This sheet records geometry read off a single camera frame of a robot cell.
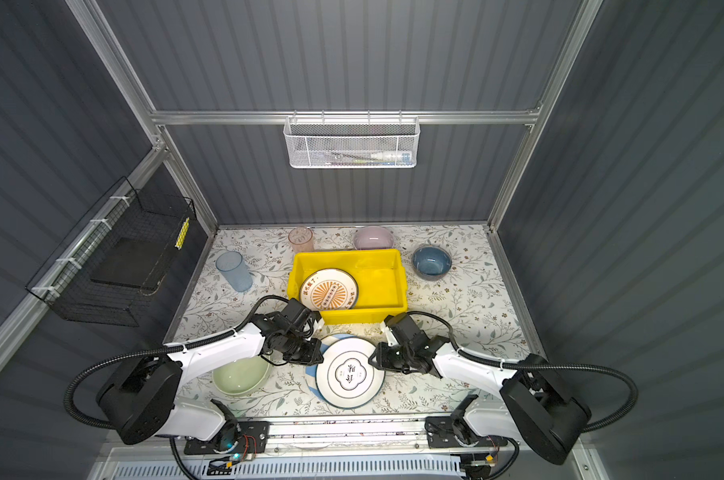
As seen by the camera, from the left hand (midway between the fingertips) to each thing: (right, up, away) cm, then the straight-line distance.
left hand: (324, 360), depth 84 cm
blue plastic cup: (-29, +26, +7) cm, 40 cm away
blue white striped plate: (-3, -2, -1) cm, 4 cm away
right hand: (+14, -1, -1) cm, 14 cm away
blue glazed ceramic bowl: (+35, +27, +24) cm, 51 cm away
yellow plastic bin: (+18, +21, +20) cm, 34 cm away
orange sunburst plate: (-1, +18, +16) cm, 24 cm away
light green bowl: (-22, -3, -3) cm, 22 cm away
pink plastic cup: (-9, +35, +13) cm, 39 cm away
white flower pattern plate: (+6, -4, -3) cm, 8 cm away
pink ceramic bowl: (+15, +37, +28) cm, 48 cm away
